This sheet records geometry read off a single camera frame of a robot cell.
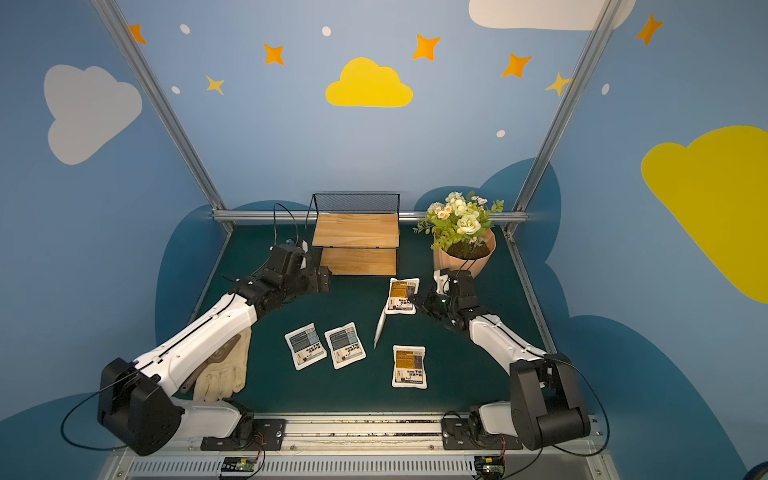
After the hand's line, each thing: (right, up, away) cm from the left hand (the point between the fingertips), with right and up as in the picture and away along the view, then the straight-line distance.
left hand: (317, 271), depth 83 cm
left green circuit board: (-17, -47, -11) cm, 51 cm away
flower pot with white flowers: (+41, +11, -2) cm, 42 cm away
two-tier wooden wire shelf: (+10, +12, +17) cm, 23 cm away
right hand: (+27, -7, +4) cm, 28 cm away
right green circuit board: (+45, -48, -10) cm, 67 cm away
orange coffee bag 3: (+26, -28, +2) cm, 38 cm away
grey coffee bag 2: (+7, -23, +6) cm, 24 cm away
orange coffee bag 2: (+18, -17, +3) cm, 25 cm away
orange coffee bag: (+24, -6, +5) cm, 25 cm away
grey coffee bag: (-5, -23, +6) cm, 24 cm away
